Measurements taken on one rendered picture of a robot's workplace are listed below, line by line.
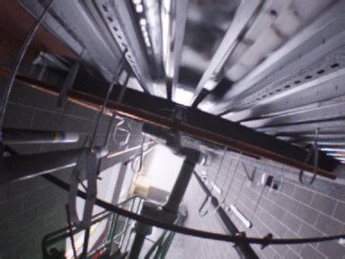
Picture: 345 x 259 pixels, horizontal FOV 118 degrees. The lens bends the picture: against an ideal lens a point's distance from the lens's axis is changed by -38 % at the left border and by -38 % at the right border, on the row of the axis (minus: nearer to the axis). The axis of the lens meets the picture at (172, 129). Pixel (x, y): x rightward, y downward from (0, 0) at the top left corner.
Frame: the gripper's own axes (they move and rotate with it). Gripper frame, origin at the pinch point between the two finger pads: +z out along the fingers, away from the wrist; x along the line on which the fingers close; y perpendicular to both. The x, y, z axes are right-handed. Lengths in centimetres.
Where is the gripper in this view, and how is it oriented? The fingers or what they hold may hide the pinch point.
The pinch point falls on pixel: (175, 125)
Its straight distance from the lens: 62.3
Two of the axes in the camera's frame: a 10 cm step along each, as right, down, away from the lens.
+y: 9.5, 3.0, 0.0
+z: -0.7, 2.1, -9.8
